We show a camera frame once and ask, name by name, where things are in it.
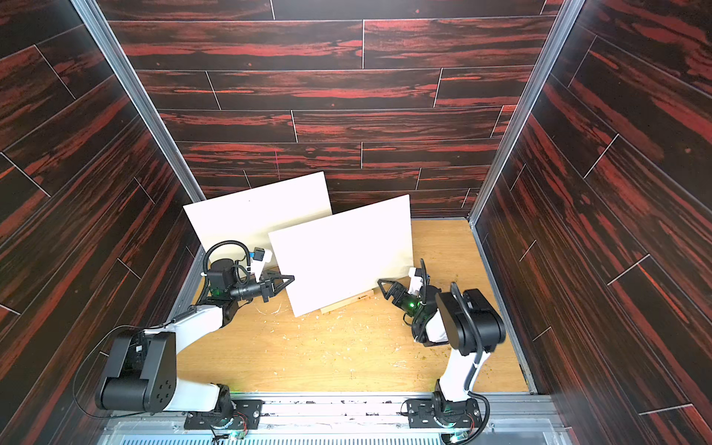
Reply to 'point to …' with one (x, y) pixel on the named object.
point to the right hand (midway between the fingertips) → (389, 282)
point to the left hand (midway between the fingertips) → (293, 280)
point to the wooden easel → (350, 300)
